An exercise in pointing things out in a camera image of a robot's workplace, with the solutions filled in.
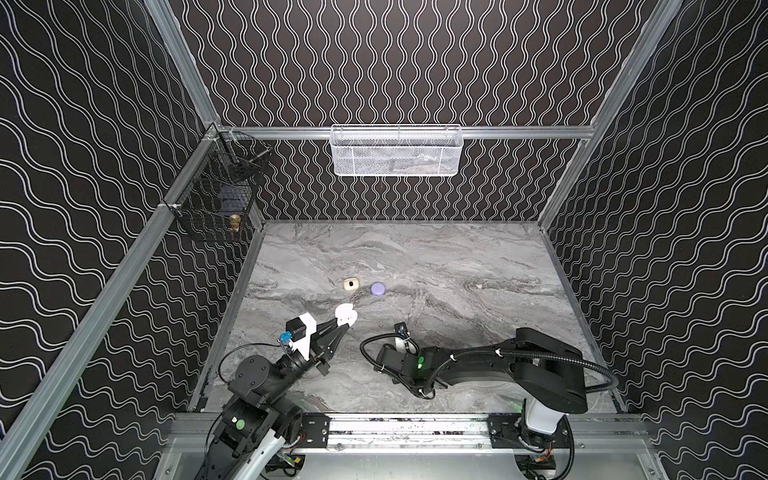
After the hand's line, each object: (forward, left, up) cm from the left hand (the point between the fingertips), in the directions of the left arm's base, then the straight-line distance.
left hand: (346, 325), depth 62 cm
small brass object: (+30, +35, +1) cm, 46 cm away
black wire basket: (+44, +47, +1) cm, 64 cm away
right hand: (+4, -11, -30) cm, 32 cm away
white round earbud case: (+3, +1, 0) cm, 3 cm away
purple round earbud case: (+28, -3, -27) cm, 39 cm away
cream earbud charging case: (+28, +6, -26) cm, 39 cm away
